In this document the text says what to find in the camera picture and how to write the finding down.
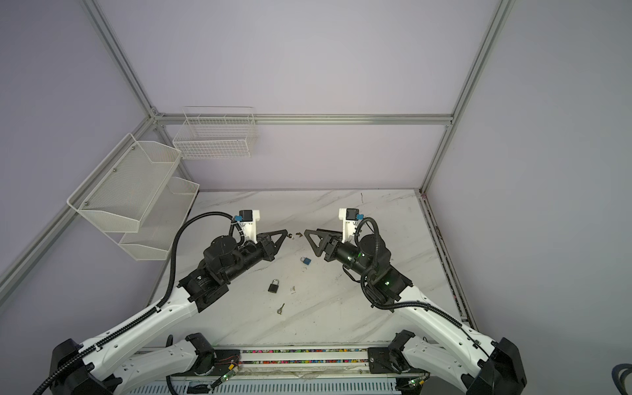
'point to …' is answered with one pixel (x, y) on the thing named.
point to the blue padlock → (305, 260)
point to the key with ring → (280, 310)
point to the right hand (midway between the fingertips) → (308, 234)
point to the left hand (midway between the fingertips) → (287, 234)
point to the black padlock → (273, 287)
